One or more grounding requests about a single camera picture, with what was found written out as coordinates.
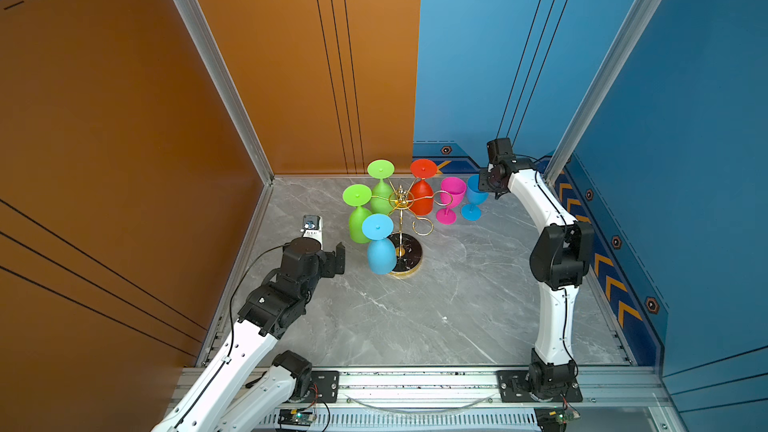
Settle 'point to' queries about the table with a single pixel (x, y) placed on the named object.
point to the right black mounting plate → (513, 389)
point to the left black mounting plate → (324, 387)
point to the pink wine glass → (453, 191)
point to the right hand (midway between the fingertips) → (487, 182)
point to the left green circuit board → (295, 417)
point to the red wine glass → (421, 194)
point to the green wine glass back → (382, 197)
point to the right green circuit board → (554, 419)
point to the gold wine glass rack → (408, 247)
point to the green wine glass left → (357, 195)
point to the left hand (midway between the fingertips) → (323, 240)
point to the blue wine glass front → (382, 252)
